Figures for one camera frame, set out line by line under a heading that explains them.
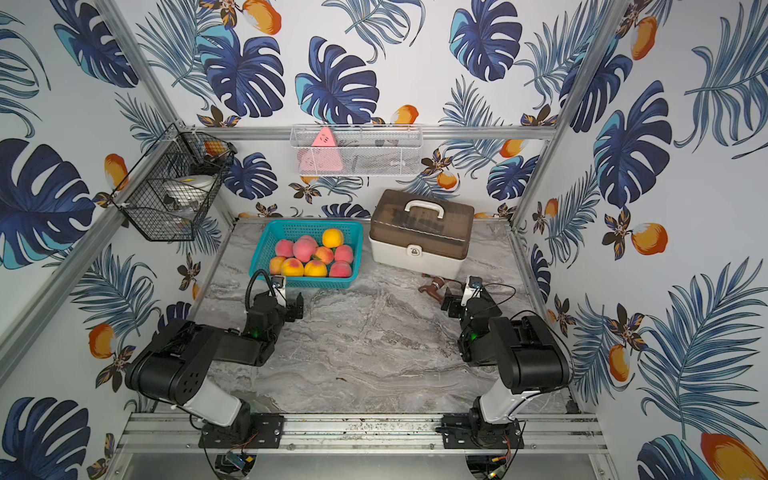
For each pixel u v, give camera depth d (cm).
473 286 81
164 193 84
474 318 72
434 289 100
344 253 104
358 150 101
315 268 99
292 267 97
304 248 100
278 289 80
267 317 72
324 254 103
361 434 75
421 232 90
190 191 80
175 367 47
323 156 90
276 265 100
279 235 109
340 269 98
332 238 103
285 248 103
